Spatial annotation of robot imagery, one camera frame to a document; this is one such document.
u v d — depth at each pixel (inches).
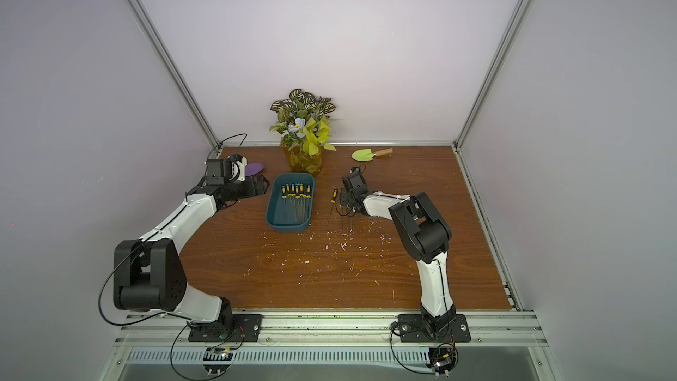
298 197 39.7
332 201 39.6
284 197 39.8
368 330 29.4
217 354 28.2
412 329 28.6
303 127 36.2
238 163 29.9
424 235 20.9
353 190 31.2
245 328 28.7
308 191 40.6
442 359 27.5
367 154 46.3
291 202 39.4
